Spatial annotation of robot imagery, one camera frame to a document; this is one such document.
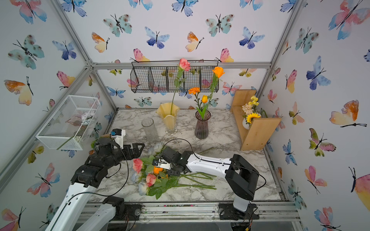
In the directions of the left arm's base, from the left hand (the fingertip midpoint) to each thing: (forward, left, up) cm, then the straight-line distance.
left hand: (138, 144), depth 73 cm
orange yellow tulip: (+25, -35, +7) cm, 43 cm away
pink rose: (-7, +2, -9) cm, 12 cm away
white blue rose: (-16, 0, -19) cm, 25 cm away
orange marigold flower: (+28, -29, +11) cm, 42 cm away
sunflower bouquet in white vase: (+21, -63, -1) cm, 67 cm away
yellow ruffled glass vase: (+21, -13, -7) cm, 26 cm away
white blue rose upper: (+7, -5, -17) cm, 19 cm away
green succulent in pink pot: (+7, +31, -10) cm, 33 cm away
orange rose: (-7, -7, -17) cm, 20 cm away
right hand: (-3, -15, -15) cm, 21 cm away
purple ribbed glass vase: (+19, -34, -14) cm, 41 cm away
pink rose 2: (-13, -5, -15) cm, 20 cm away
